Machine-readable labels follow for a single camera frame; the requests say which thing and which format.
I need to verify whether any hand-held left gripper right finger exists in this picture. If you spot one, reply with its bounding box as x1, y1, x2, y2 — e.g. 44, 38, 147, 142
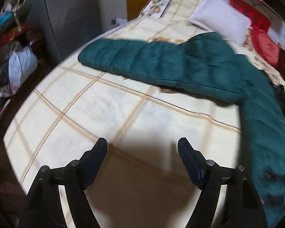
177, 137, 268, 228

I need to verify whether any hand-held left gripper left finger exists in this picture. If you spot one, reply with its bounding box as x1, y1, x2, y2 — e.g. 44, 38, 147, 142
19, 137, 108, 228

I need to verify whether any green down jacket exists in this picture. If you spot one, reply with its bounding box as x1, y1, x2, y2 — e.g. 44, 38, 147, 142
78, 31, 285, 228

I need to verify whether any bed with floral plaid sheet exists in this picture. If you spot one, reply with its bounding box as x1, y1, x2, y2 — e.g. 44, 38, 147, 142
3, 0, 285, 228

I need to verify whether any white plastic bag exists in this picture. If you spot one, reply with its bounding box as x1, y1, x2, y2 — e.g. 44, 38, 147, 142
8, 45, 38, 93

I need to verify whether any red round cushion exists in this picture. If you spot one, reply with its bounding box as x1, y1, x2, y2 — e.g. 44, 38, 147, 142
250, 27, 282, 64

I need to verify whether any white pillow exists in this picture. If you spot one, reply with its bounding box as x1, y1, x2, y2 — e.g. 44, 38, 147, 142
189, 0, 252, 45

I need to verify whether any grey wardrobe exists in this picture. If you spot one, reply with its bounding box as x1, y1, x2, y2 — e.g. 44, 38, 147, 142
21, 0, 102, 62

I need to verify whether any yellow wooden door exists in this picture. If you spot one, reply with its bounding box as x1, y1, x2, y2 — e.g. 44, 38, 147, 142
126, 0, 160, 21

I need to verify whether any pile of colourful bags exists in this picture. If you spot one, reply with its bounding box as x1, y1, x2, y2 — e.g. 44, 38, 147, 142
0, 0, 43, 114

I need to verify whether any red wall poster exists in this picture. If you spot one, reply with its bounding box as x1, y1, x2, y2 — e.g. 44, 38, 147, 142
229, 0, 272, 31

